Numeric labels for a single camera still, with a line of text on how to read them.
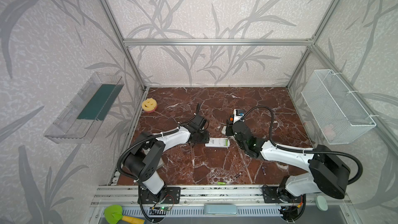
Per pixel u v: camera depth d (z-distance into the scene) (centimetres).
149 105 106
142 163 45
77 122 64
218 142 90
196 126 72
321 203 69
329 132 73
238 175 80
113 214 68
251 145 63
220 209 65
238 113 72
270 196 74
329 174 42
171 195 72
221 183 77
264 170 81
